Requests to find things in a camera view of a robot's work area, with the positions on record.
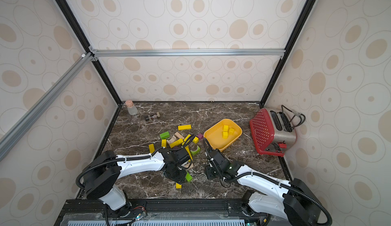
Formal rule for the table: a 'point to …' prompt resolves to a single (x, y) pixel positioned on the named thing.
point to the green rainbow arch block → (196, 152)
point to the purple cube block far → (200, 136)
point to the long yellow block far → (184, 127)
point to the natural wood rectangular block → (178, 135)
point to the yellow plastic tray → (214, 135)
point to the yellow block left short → (151, 148)
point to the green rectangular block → (165, 135)
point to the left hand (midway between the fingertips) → (185, 181)
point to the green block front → (188, 177)
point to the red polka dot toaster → (273, 132)
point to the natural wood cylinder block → (191, 167)
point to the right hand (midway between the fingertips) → (211, 169)
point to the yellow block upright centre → (187, 137)
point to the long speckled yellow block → (178, 141)
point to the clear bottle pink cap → (132, 109)
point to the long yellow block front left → (178, 186)
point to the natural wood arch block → (170, 140)
